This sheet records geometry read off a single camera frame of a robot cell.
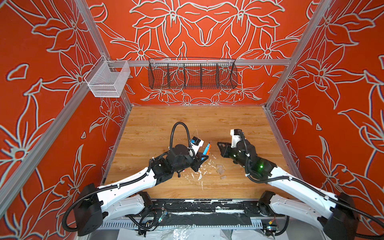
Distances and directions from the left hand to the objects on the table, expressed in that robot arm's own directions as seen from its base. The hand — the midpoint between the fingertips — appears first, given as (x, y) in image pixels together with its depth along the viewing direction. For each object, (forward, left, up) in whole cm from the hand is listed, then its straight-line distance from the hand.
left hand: (207, 155), depth 70 cm
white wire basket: (+44, +64, +11) cm, 79 cm away
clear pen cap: (+2, -9, -21) cm, 23 cm away
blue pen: (+1, +1, +4) cm, 4 cm away
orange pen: (+1, -1, +5) cm, 5 cm away
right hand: (+7, -4, 0) cm, 8 cm away
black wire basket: (+55, +28, +9) cm, 62 cm away
